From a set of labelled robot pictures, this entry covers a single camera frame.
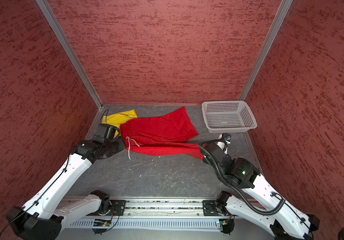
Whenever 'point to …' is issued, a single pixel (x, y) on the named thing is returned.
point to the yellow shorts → (115, 119)
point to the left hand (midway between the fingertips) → (124, 147)
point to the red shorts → (162, 136)
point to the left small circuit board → (100, 222)
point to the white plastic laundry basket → (230, 116)
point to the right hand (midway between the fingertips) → (208, 155)
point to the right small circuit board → (222, 223)
